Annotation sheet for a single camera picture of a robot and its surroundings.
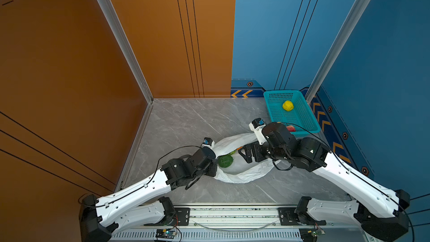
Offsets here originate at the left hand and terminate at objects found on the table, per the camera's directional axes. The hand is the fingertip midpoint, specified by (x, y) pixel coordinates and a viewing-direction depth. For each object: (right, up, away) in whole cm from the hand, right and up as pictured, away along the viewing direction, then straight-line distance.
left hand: (218, 160), depth 74 cm
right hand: (+12, +7, -8) cm, 16 cm away
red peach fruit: (+43, +12, +24) cm, 51 cm away
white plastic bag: (+12, -9, +13) cm, 19 cm away
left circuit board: (-22, -30, -4) cm, 38 cm away
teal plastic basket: (+53, +19, +32) cm, 65 cm away
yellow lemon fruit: (+46, +27, +35) cm, 64 cm away
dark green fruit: (+4, -3, +11) cm, 12 cm away
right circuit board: (+39, -30, -4) cm, 50 cm away
